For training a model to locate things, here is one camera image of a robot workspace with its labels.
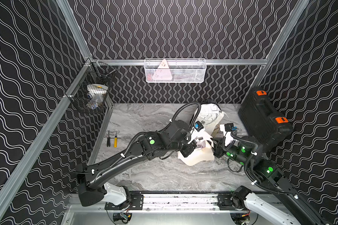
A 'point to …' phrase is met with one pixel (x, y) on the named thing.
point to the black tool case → (261, 120)
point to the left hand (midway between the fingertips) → (196, 140)
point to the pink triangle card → (162, 74)
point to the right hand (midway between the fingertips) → (208, 137)
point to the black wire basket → (90, 93)
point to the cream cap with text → (204, 151)
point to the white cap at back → (210, 115)
